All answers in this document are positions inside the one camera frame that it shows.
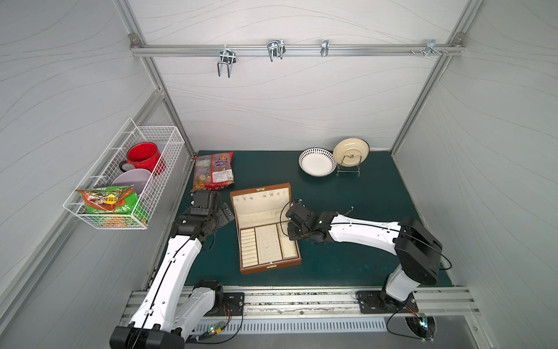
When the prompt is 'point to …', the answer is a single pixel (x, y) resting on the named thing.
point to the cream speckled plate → (351, 152)
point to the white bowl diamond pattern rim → (317, 162)
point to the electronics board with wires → (216, 329)
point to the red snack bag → (213, 171)
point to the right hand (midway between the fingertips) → (289, 229)
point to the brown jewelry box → (261, 243)
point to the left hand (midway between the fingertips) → (218, 218)
